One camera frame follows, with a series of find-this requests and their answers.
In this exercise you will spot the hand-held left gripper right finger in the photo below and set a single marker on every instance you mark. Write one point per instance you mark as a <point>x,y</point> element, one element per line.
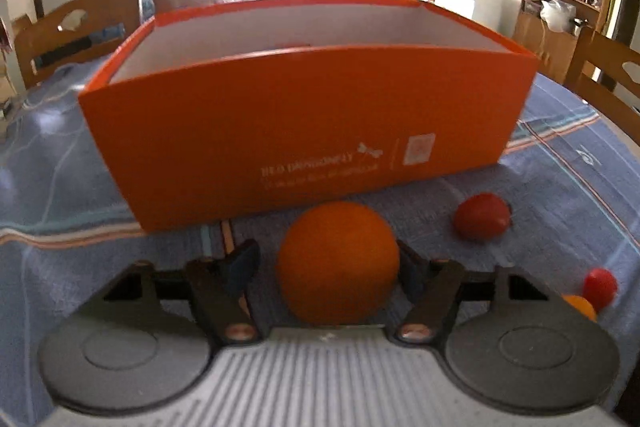
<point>407,267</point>

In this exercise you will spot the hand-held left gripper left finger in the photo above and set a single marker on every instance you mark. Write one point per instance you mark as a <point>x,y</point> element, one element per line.
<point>245,259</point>

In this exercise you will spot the large orange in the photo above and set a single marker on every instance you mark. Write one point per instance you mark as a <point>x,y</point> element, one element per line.
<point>337,262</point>

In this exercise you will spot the orange cardboard box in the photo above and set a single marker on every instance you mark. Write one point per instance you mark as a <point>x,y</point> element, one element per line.
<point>300,117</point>

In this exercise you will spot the red tomato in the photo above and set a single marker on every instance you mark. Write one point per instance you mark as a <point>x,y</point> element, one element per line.
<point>482,217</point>
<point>600,288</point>

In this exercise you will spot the blue patterned tablecloth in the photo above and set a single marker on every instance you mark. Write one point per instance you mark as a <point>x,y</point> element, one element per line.
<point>550,187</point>

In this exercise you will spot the small orange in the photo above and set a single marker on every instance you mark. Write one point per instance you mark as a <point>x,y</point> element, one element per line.
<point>580,305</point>

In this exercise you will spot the white chest freezer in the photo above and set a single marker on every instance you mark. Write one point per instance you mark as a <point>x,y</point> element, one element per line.
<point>465,2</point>

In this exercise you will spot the white plastic bag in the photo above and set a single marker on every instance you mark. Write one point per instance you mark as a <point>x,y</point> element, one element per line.
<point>557,16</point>

